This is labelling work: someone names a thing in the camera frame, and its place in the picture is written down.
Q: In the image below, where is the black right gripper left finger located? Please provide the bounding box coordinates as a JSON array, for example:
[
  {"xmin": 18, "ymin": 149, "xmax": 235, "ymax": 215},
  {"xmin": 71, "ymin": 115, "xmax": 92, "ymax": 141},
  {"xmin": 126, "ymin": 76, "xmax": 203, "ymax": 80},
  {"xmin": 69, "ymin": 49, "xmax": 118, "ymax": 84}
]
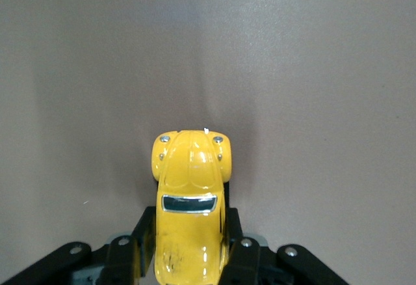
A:
[{"xmin": 0, "ymin": 205, "xmax": 157, "ymax": 285}]

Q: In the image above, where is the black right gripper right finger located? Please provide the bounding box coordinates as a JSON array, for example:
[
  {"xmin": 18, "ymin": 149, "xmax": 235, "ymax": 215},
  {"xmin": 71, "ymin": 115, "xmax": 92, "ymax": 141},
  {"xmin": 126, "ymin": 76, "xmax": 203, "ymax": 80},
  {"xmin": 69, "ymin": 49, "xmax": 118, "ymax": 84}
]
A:
[{"xmin": 224, "ymin": 207, "xmax": 342, "ymax": 285}]

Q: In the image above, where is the yellow beetle toy car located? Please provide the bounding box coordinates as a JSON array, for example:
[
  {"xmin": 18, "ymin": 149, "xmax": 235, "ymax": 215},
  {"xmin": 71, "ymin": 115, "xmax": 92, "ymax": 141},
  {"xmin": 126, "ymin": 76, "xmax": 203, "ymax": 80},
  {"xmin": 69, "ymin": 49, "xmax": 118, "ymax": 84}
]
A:
[{"xmin": 150, "ymin": 129, "xmax": 233, "ymax": 285}]

